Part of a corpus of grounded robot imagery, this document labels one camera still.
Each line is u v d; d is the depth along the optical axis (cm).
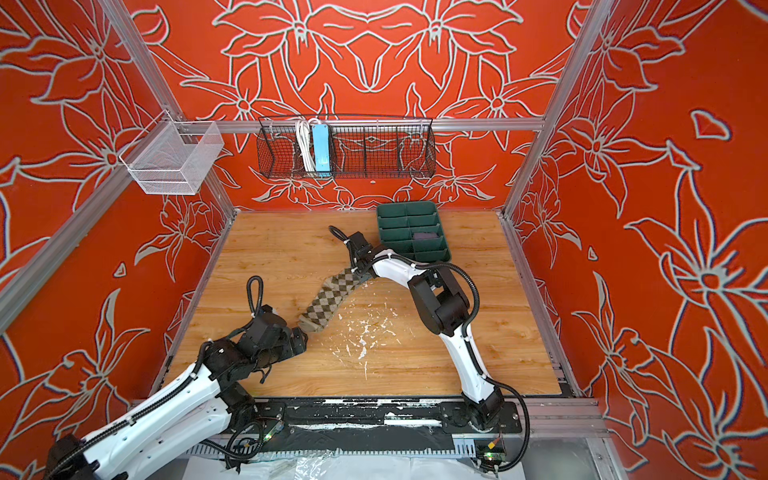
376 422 73
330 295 95
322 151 90
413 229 107
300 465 67
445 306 58
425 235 104
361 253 79
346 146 99
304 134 88
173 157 92
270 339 62
